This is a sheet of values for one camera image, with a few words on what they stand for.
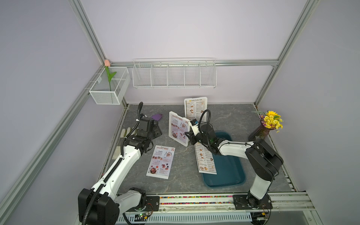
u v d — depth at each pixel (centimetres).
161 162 89
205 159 85
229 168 85
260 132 87
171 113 89
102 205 37
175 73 99
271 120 78
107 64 89
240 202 74
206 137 70
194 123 78
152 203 74
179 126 88
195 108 100
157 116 112
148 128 61
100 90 84
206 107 102
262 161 48
